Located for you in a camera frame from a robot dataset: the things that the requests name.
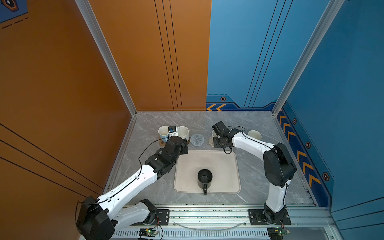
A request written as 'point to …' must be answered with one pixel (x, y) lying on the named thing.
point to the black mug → (204, 178)
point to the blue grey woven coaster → (197, 140)
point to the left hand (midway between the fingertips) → (183, 139)
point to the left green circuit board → (148, 232)
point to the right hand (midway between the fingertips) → (216, 143)
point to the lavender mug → (255, 134)
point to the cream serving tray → (224, 167)
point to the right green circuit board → (277, 233)
